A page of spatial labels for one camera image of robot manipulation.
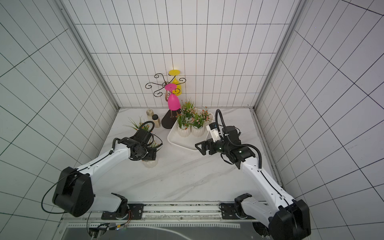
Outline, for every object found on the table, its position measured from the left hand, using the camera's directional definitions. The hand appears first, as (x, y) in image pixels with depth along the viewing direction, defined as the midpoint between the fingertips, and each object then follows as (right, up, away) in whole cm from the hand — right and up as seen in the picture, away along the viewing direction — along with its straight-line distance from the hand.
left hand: (147, 158), depth 85 cm
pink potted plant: (+32, +22, +8) cm, 39 cm away
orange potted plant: (-8, +20, +5) cm, 22 cm away
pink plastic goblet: (+15, +35, +8) cm, 39 cm away
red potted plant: (+3, -2, -1) cm, 4 cm away
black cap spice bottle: (+1, +22, +18) cm, 28 cm away
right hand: (+33, +12, -7) cm, 36 cm away
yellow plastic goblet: (+18, +40, 0) cm, 44 cm away
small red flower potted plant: (+37, +25, +12) cm, 46 cm away
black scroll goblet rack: (+9, +24, +26) cm, 37 cm away
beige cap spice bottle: (-4, +28, +18) cm, 33 cm away
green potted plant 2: (+24, +30, +16) cm, 41 cm away
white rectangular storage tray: (+24, +8, +12) cm, 28 cm away
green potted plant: (+20, +17, +15) cm, 30 cm away
